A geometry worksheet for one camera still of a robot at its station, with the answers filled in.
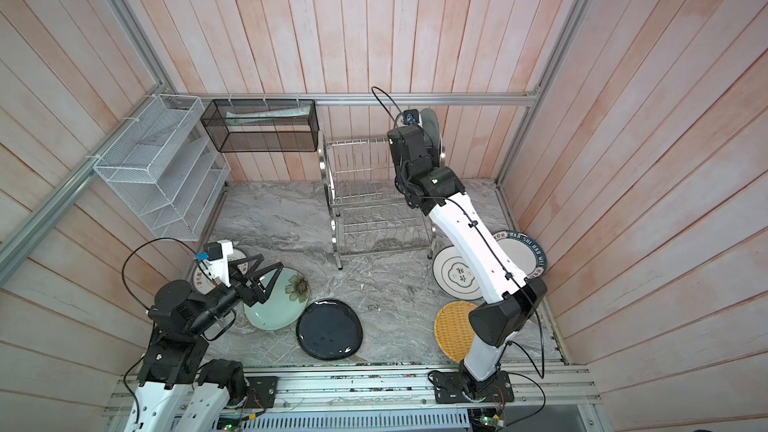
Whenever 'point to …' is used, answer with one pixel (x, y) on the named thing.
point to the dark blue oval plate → (329, 329)
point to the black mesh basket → (262, 125)
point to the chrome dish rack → (366, 214)
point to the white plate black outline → (452, 275)
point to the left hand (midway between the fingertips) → (273, 268)
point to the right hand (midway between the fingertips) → (418, 149)
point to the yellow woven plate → (453, 330)
